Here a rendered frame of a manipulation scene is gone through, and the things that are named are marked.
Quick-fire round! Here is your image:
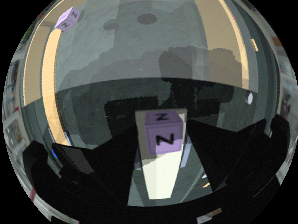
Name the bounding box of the purple letter cube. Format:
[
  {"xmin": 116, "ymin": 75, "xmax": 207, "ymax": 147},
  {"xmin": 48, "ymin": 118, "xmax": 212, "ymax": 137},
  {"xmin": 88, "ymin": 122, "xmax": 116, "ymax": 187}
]
[{"xmin": 145, "ymin": 109, "xmax": 184, "ymax": 155}]

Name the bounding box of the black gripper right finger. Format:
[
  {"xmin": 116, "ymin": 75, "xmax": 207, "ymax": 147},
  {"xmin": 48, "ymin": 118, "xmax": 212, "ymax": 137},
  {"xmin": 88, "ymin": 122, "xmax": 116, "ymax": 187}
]
[{"xmin": 186, "ymin": 119, "xmax": 266, "ymax": 192}]

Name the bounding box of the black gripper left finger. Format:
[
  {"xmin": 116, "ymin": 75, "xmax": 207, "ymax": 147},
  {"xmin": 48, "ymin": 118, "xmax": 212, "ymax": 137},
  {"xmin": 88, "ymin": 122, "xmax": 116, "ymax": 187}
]
[{"xmin": 52, "ymin": 125, "xmax": 138, "ymax": 205}]

